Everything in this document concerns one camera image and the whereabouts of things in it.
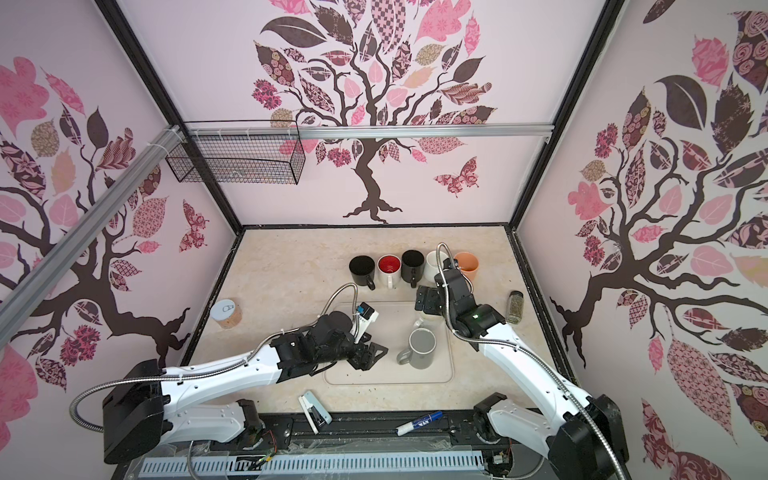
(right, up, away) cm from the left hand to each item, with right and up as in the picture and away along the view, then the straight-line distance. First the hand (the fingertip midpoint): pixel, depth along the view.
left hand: (378, 349), depth 77 cm
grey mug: (+13, -1, +9) cm, 15 cm away
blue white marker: (+11, -17, -2) cm, 21 cm away
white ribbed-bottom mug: (+17, +21, +22) cm, 35 cm away
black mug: (+11, +21, +22) cm, 32 cm away
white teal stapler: (-16, -15, -2) cm, 23 cm away
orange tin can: (-48, +7, +13) cm, 50 cm away
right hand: (+15, +15, +5) cm, 22 cm away
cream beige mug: (+12, +5, +11) cm, 17 cm away
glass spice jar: (+43, +8, +16) cm, 46 cm away
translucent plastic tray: (+18, -8, +7) cm, 21 cm away
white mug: (+3, +20, +26) cm, 33 cm away
